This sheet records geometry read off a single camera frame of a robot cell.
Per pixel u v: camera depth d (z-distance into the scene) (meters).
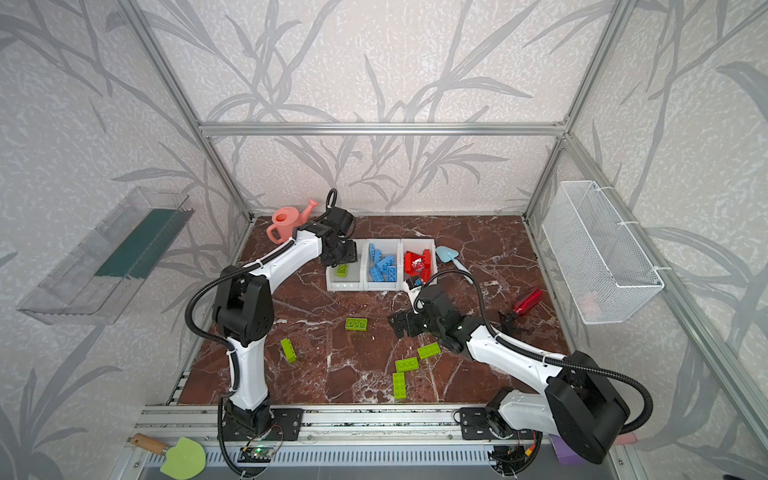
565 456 0.69
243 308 0.53
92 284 0.64
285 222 1.05
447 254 1.06
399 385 0.79
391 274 0.99
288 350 0.84
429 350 0.86
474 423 0.74
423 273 1.02
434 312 0.64
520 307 0.91
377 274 1.02
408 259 0.99
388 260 1.01
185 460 0.70
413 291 0.75
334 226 0.75
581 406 0.41
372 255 1.03
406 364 0.83
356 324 0.90
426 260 1.02
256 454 0.71
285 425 0.74
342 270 1.01
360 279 0.96
